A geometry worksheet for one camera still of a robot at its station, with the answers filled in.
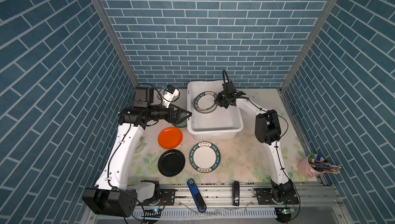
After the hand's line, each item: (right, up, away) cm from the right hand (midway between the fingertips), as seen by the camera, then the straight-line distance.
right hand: (212, 100), depth 104 cm
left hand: (-14, -6, -36) cm, 39 cm away
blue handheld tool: (-9, -46, -32) cm, 57 cm away
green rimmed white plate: (-5, -1, +8) cm, 10 cm away
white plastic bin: (+7, -17, -2) cm, 18 cm away
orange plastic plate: (-26, -24, -10) cm, 37 cm away
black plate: (-23, -35, -21) cm, 47 cm away
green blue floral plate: (-17, -14, -18) cm, 28 cm away
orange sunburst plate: (-4, -8, -1) cm, 9 cm away
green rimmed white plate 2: (-5, -33, -17) cm, 37 cm away
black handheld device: (+10, -46, -31) cm, 56 cm away
